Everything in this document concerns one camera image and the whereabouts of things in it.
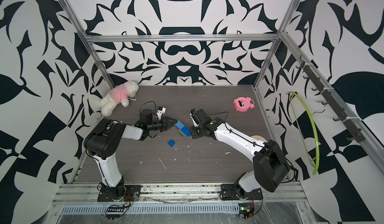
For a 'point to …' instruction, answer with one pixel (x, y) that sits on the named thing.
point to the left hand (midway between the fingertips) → (176, 119)
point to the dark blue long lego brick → (184, 129)
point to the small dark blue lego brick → (171, 143)
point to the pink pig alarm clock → (243, 104)
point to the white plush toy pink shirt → (120, 94)
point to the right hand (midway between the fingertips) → (193, 128)
